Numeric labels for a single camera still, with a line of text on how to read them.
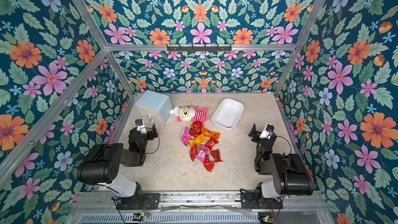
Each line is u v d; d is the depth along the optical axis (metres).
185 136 0.93
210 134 0.96
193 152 0.86
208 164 0.82
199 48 0.93
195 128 0.99
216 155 0.85
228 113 1.07
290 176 0.45
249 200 0.74
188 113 0.99
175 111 1.04
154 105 0.94
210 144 0.88
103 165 0.47
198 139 0.91
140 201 0.68
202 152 0.84
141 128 0.80
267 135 0.75
